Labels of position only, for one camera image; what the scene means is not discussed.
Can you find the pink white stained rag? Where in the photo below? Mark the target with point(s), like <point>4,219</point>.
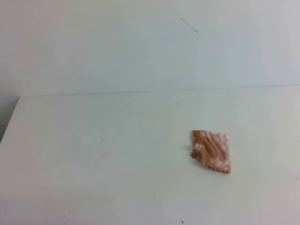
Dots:
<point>212,150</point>

